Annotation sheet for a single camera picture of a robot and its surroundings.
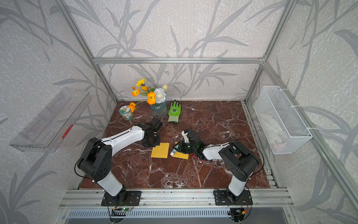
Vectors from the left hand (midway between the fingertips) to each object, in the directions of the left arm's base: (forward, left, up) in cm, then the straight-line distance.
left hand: (157, 144), depth 90 cm
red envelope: (-14, -24, +15) cm, 31 cm away
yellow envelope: (-3, -3, -3) cm, 5 cm away
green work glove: (+30, -9, -3) cm, 32 cm away
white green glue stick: (-6, -11, 0) cm, 12 cm away
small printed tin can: (+24, +26, +3) cm, 36 cm away
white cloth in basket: (0, -69, +18) cm, 71 cm away
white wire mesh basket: (-1, -73, +18) cm, 75 cm away
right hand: (-2, -11, +2) cm, 11 cm away
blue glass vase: (+29, +2, +1) cm, 29 cm away
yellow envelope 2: (-7, -16, 0) cm, 17 cm away
